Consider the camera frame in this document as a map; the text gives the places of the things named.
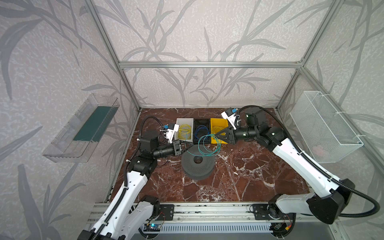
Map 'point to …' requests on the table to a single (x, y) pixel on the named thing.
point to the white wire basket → (328, 136)
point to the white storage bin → (182, 121)
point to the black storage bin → (202, 131)
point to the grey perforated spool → (198, 161)
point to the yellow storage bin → (217, 125)
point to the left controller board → (152, 227)
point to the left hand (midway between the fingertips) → (193, 142)
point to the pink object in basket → (318, 149)
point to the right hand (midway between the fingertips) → (217, 130)
